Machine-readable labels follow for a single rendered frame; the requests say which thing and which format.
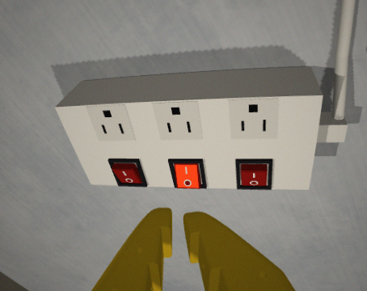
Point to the white power strip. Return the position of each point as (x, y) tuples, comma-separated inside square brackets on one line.
[(247, 129)]

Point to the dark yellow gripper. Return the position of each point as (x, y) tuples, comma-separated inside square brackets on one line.
[(227, 262)]

